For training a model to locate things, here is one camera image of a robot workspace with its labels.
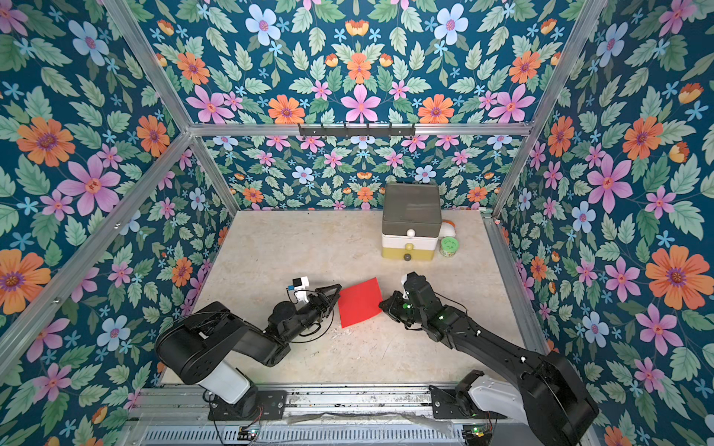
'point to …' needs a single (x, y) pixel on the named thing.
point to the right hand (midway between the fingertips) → (377, 303)
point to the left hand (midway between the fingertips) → (342, 290)
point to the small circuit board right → (479, 431)
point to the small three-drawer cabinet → (411, 223)
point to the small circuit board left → (245, 434)
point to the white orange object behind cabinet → (448, 229)
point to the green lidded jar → (449, 246)
